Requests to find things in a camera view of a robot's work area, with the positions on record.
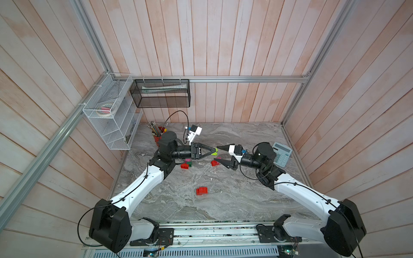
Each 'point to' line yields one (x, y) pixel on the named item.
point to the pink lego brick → (187, 159)
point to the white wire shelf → (120, 128)
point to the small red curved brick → (184, 166)
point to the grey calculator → (282, 153)
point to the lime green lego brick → (215, 153)
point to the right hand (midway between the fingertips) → (216, 151)
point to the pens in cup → (156, 131)
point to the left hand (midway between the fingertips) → (213, 154)
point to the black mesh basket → (161, 93)
